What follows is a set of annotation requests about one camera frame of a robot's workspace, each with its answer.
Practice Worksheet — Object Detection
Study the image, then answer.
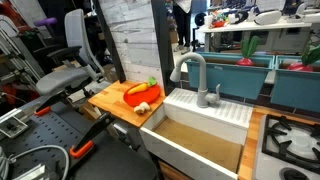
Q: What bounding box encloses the white toy mushroom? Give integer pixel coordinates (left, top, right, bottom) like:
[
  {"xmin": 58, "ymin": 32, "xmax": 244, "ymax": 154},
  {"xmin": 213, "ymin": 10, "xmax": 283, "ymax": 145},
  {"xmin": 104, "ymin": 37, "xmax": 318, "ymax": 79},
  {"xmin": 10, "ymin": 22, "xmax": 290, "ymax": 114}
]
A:
[{"xmin": 133, "ymin": 101, "xmax": 151, "ymax": 116}]

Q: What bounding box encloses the black perforated board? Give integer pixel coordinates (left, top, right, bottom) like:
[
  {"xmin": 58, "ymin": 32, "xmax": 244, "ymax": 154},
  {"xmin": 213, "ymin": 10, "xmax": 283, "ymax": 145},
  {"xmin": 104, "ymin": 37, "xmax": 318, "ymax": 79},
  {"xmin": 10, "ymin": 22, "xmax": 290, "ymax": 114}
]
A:
[{"xmin": 0, "ymin": 101, "xmax": 158, "ymax": 180}]

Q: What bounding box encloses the blue planter box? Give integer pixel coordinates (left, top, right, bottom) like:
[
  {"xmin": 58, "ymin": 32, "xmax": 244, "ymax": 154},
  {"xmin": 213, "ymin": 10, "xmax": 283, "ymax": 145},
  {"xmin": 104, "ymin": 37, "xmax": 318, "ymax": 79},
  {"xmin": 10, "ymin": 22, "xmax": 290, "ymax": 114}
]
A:
[
  {"xmin": 185, "ymin": 51, "xmax": 276, "ymax": 100},
  {"xmin": 270, "ymin": 54, "xmax": 320, "ymax": 113}
]

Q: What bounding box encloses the gray toy faucet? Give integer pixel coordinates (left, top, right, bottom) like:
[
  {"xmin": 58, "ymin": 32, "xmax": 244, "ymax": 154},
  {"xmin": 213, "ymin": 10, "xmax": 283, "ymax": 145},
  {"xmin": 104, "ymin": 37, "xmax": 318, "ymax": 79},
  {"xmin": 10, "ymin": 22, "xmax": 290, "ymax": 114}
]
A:
[{"xmin": 169, "ymin": 52, "xmax": 222, "ymax": 109}]

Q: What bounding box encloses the red toy radish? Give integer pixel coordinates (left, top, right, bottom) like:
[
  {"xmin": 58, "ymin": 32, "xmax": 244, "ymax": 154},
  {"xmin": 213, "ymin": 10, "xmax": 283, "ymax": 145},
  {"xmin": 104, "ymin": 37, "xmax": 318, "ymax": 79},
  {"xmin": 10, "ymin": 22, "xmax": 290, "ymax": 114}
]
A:
[
  {"xmin": 287, "ymin": 43, "xmax": 320, "ymax": 73},
  {"xmin": 236, "ymin": 35, "xmax": 261, "ymax": 67}
]

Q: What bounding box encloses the gray bar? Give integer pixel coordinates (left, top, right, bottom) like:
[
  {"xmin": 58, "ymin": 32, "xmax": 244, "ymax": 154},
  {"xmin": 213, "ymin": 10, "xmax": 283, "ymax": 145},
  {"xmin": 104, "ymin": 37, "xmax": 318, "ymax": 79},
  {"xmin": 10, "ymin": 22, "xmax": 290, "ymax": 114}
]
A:
[{"xmin": 264, "ymin": 69, "xmax": 277, "ymax": 86}]

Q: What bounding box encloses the black burner grate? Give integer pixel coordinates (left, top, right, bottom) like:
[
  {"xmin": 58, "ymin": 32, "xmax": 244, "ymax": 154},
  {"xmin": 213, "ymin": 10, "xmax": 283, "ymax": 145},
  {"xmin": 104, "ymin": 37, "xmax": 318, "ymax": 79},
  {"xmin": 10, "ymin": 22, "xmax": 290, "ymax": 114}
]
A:
[{"xmin": 261, "ymin": 114, "xmax": 320, "ymax": 175}]

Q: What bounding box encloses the person in black trousers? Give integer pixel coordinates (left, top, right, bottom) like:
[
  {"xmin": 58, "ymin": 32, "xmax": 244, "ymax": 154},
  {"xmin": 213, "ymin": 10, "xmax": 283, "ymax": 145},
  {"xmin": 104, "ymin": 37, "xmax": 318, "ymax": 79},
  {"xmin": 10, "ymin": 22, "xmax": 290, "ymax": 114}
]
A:
[{"xmin": 171, "ymin": 0, "xmax": 194, "ymax": 52}]

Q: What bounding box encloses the toy carrot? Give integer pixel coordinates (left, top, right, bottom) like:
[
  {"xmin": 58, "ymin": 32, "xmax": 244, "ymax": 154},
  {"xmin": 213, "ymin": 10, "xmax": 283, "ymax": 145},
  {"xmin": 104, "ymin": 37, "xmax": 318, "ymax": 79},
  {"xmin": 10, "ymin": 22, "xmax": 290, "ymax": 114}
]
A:
[{"xmin": 127, "ymin": 76, "xmax": 158, "ymax": 95}]

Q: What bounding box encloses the orange plate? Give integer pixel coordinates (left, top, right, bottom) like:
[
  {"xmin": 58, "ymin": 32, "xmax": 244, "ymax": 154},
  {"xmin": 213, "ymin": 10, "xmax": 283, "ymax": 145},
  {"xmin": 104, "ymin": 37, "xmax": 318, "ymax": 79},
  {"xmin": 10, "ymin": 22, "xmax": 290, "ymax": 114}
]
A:
[{"xmin": 123, "ymin": 83, "xmax": 162, "ymax": 108}]

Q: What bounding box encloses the black frame beam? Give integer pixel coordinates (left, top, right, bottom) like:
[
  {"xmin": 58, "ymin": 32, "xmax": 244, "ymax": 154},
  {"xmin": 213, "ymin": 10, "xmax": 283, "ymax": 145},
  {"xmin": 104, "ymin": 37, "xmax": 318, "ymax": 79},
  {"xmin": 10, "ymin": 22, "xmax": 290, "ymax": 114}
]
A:
[
  {"xmin": 91, "ymin": 0, "xmax": 127, "ymax": 84},
  {"xmin": 150, "ymin": 0, "xmax": 176, "ymax": 96}
]

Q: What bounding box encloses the black stove knob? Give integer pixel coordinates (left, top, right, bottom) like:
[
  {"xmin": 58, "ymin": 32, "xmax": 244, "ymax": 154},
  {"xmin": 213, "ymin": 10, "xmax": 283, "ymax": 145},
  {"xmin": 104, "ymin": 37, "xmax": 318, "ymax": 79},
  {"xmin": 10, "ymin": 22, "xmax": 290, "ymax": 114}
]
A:
[{"xmin": 280, "ymin": 167, "xmax": 309, "ymax": 180}]

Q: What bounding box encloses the gray cable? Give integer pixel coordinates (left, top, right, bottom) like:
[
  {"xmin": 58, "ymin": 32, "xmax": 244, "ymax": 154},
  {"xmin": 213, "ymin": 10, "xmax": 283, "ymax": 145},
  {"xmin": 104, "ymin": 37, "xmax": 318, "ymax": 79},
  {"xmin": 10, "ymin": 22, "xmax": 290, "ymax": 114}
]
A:
[{"xmin": 0, "ymin": 144, "xmax": 71, "ymax": 180}]

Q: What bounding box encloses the gray office chair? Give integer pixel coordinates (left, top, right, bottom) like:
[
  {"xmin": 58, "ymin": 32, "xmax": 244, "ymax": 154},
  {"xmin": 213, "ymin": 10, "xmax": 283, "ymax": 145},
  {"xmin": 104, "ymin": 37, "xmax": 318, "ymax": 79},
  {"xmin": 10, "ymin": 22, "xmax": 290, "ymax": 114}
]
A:
[{"xmin": 33, "ymin": 8, "xmax": 106, "ymax": 98}]

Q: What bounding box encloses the white headset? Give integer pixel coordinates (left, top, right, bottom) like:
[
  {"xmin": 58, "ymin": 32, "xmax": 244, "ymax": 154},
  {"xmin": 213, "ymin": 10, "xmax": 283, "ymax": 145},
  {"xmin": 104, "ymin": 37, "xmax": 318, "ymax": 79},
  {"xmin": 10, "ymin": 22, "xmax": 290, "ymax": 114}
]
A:
[{"xmin": 253, "ymin": 9, "xmax": 283, "ymax": 26}]

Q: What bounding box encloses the white background table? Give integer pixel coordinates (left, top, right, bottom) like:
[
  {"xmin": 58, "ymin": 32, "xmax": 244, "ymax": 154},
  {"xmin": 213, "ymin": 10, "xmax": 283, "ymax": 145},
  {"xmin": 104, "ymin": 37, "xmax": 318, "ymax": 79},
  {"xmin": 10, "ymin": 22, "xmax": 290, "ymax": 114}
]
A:
[{"xmin": 198, "ymin": 16, "xmax": 320, "ymax": 53}]

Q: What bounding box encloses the white brick backdrop panel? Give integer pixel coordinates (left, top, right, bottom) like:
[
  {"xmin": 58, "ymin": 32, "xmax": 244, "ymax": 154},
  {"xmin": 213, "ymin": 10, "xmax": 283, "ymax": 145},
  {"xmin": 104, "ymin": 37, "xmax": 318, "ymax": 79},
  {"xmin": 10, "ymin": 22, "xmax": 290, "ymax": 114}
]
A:
[{"xmin": 98, "ymin": 0, "xmax": 165, "ymax": 88}]

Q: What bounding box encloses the white toy sink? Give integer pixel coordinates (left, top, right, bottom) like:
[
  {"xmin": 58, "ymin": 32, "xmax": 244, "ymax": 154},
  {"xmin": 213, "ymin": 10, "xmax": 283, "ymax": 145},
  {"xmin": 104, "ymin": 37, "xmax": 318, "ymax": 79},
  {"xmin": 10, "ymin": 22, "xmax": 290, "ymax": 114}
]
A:
[{"xmin": 139, "ymin": 88, "xmax": 254, "ymax": 180}]

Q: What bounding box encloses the gray toy stove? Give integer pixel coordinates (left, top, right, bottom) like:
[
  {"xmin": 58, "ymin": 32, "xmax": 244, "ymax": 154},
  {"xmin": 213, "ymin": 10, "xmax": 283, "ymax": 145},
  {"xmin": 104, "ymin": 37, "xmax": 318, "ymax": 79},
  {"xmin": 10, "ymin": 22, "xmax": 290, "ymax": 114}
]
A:
[{"xmin": 252, "ymin": 114, "xmax": 320, "ymax": 180}]

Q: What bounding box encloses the silver metal bracket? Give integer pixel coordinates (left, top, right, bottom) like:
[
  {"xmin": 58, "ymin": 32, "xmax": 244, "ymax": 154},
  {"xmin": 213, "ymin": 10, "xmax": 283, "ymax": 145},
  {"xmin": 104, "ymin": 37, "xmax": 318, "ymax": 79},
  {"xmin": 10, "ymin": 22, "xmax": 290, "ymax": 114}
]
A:
[{"xmin": 0, "ymin": 114, "xmax": 30, "ymax": 140}]

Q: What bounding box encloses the black clamp orange tip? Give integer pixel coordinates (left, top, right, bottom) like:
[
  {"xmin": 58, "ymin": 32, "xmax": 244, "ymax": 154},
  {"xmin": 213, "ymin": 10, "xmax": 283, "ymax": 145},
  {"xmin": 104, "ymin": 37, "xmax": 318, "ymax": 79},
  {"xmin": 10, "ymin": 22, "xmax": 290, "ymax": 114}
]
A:
[
  {"xmin": 33, "ymin": 94, "xmax": 68, "ymax": 117},
  {"xmin": 69, "ymin": 112, "xmax": 116, "ymax": 159}
]

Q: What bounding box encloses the purple foam roller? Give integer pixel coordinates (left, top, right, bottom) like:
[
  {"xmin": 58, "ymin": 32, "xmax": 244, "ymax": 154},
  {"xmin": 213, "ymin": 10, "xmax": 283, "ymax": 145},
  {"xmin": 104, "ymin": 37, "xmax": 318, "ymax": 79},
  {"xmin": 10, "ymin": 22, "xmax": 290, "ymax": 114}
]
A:
[{"xmin": 33, "ymin": 17, "xmax": 58, "ymax": 28}]

